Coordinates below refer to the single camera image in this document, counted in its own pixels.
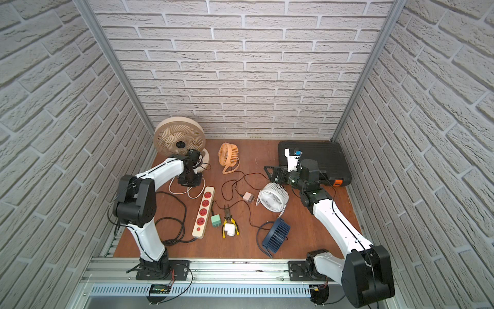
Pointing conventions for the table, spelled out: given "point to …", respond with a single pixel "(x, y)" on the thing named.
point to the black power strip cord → (170, 242)
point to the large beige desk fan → (174, 136)
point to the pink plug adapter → (248, 197)
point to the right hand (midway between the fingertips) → (275, 166)
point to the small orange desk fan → (228, 156)
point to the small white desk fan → (273, 197)
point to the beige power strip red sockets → (204, 212)
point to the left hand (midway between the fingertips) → (189, 181)
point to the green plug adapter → (216, 221)
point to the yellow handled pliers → (228, 220)
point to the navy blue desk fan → (277, 236)
